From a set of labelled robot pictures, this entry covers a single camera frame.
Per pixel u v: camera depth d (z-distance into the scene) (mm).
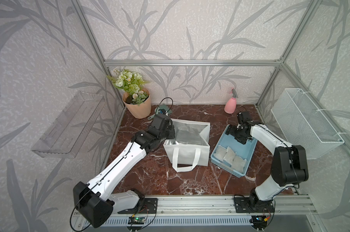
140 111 1050
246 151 943
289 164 501
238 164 854
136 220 706
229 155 872
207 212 728
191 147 694
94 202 365
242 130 689
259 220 732
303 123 646
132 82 938
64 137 636
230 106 1089
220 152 896
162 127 562
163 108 1198
